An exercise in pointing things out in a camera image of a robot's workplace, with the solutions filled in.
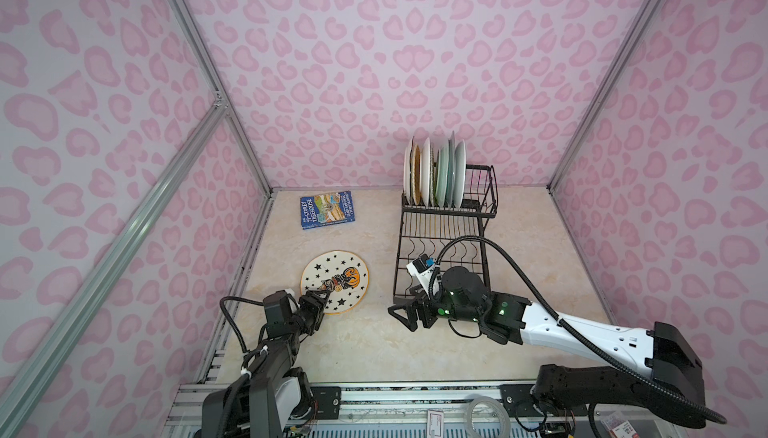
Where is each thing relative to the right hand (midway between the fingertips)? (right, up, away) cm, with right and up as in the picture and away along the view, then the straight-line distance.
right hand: (401, 303), depth 70 cm
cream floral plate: (+2, +32, +8) cm, 33 cm away
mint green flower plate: (+11, +32, +8) cm, 35 cm away
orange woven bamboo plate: (+4, +31, +9) cm, 33 cm away
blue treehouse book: (-27, +23, +41) cm, 54 cm away
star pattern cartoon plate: (-18, +2, +25) cm, 31 cm away
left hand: (-20, -3, +18) cm, 27 cm away
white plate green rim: (+7, +32, +7) cm, 33 cm away
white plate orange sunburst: (+15, +31, +5) cm, 35 cm away
